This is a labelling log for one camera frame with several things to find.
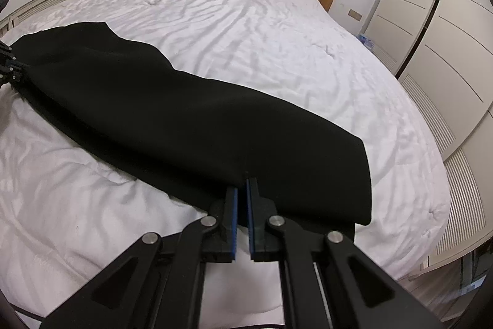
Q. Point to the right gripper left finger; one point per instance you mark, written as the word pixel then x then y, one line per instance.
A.
pixel 158 281

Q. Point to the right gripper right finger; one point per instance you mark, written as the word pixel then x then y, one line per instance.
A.
pixel 326 280

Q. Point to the black pants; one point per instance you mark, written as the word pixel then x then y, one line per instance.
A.
pixel 191 137

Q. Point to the white bed duvet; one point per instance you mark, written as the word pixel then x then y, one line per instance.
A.
pixel 65 215

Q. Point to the blue tissue pack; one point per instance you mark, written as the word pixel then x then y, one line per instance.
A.
pixel 366 41

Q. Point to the white wardrobe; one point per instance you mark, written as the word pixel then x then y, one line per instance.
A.
pixel 441 53

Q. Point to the right wall socket plate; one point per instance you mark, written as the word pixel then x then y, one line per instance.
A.
pixel 355 15

